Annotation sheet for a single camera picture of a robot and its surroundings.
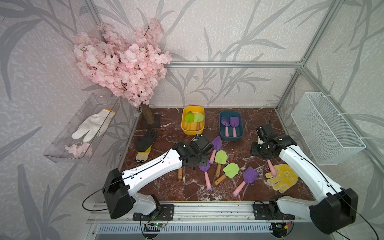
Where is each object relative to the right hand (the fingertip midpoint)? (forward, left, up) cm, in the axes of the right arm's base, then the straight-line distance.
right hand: (253, 150), depth 81 cm
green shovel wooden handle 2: (-8, +41, -11) cm, 43 cm away
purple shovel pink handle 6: (-8, -13, -11) cm, 19 cm away
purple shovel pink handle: (+12, +18, -13) cm, 26 cm away
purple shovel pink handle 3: (+29, +4, -12) cm, 32 cm away
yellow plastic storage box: (+44, +35, -12) cm, 57 cm away
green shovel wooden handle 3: (+2, +16, -13) cm, 21 cm away
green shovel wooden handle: (+36, +31, -13) cm, 49 cm away
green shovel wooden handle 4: (-6, +11, -13) cm, 18 cm away
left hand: (-6, +28, +1) cm, 28 cm away
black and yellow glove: (+12, +68, -12) cm, 70 cm away
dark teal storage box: (+25, +1, -12) cm, 28 cm away
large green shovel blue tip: (+36, +38, -14) cm, 54 cm away
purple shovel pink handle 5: (-9, +1, -12) cm, 15 cm away
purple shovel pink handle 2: (-5, +26, -13) cm, 30 cm away
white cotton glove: (+3, +77, +20) cm, 80 cm away
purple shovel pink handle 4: (+29, +10, -11) cm, 33 cm away
